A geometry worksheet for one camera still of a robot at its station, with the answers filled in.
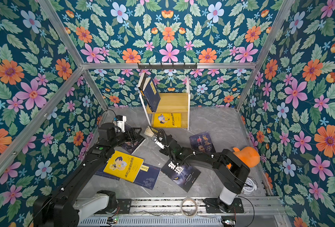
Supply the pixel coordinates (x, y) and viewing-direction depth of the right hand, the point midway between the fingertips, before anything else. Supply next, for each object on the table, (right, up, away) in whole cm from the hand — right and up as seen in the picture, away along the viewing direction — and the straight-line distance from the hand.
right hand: (164, 138), depth 87 cm
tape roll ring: (+15, -38, -17) cm, 44 cm away
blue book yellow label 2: (-6, +4, +2) cm, 8 cm away
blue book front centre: (-9, -22, -4) cm, 25 cm away
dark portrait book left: (-23, -8, +9) cm, 26 cm away
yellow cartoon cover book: (-25, -17, 0) cm, 30 cm away
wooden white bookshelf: (+6, +17, +3) cm, 18 cm away
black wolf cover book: (+12, -22, -4) cm, 26 cm away
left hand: (-13, +8, -10) cm, 18 cm away
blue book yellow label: (-8, +27, +1) cm, 28 cm away
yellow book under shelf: (+2, +11, +19) cm, 22 cm away
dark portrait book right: (+26, -4, +11) cm, 29 cm away
